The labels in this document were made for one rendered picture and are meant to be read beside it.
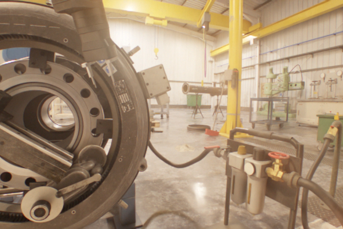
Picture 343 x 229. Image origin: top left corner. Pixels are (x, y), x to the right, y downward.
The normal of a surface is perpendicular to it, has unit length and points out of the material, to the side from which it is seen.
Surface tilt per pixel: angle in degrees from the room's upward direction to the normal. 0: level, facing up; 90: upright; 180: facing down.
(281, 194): 90
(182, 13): 90
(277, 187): 90
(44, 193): 90
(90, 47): 110
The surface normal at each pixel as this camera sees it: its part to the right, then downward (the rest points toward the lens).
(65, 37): 0.43, 0.07
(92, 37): -0.10, 0.59
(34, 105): 0.61, 0.15
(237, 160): -0.90, 0.01
